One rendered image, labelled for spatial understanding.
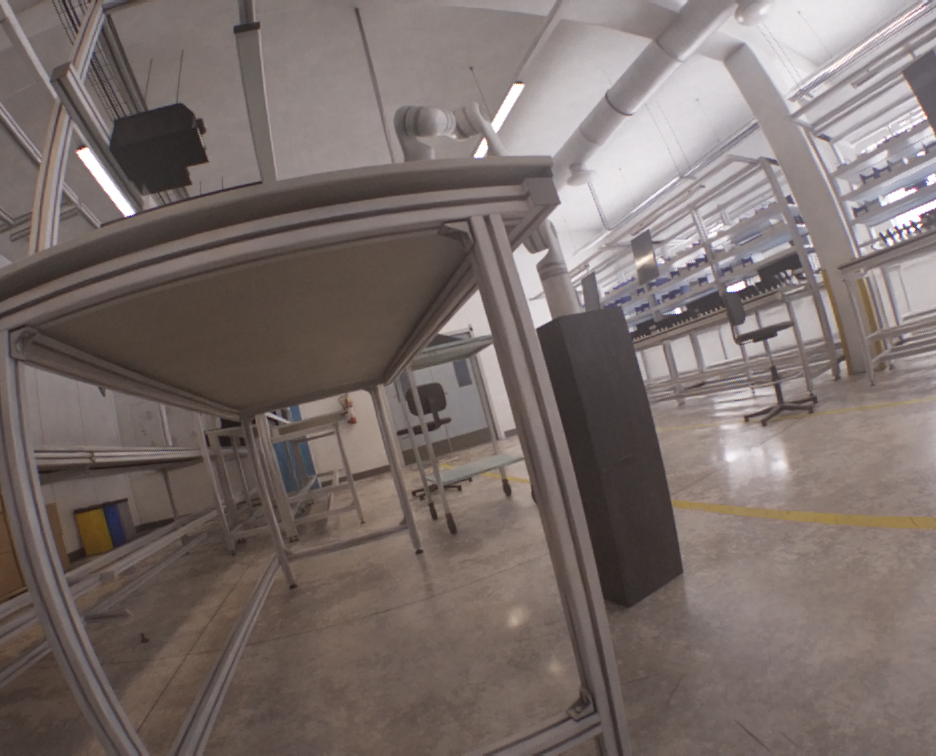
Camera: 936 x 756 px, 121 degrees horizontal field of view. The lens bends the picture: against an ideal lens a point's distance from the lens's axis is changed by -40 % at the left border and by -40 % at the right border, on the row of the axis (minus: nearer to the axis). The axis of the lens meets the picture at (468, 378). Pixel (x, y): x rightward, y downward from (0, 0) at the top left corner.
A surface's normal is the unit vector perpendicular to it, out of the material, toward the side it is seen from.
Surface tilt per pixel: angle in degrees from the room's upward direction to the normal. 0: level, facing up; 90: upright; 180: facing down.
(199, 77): 180
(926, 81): 82
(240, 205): 180
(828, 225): 90
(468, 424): 90
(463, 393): 90
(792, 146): 90
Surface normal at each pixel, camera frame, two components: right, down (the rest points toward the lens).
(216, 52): 0.26, 0.96
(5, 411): 0.29, -0.15
